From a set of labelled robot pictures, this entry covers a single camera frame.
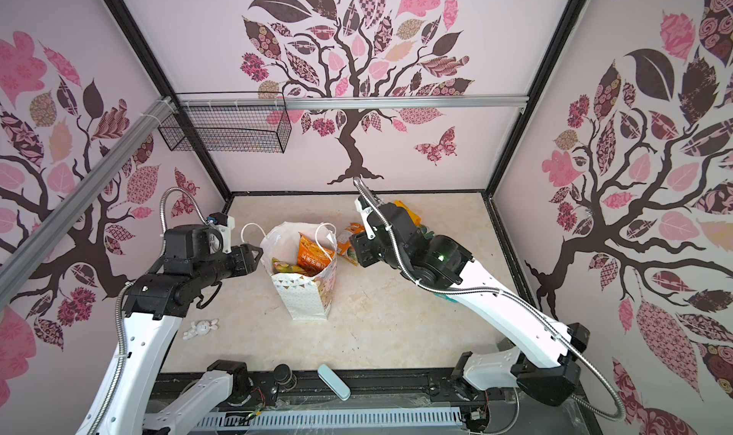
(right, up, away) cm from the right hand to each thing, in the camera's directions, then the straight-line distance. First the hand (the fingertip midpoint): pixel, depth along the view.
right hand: (359, 232), depth 65 cm
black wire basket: (-58, +43, +57) cm, 92 cm away
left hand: (-27, -7, +5) cm, 28 cm away
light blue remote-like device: (-7, -39, +7) cm, 40 cm away
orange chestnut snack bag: (-15, -9, +19) cm, 26 cm away
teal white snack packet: (+26, -22, +24) cm, 42 cm away
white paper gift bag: (-15, -18, +10) cm, 26 cm away
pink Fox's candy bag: (-24, -11, +14) cm, 30 cm away
